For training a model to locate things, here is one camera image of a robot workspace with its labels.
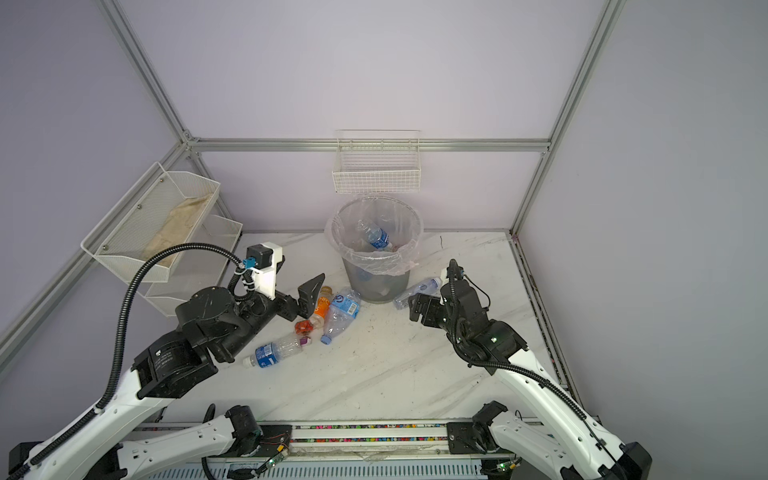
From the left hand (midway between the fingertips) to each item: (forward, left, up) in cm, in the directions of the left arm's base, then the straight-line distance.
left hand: (301, 267), depth 58 cm
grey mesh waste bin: (+18, -13, -34) cm, 40 cm away
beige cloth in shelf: (+23, +41, -11) cm, 48 cm away
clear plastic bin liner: (+35, -20, -18) cm, 44 cm away
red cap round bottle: (+5, +9, -36) cm, 37 cm away
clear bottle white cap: (+23, -30, -40) cm, 55 cm away
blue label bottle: (+35, -13, -27) cm, 46 cm away
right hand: (+3, -25, -17) cm, 31 cm away
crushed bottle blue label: (+12, -3, -36) cm, 38 cm away
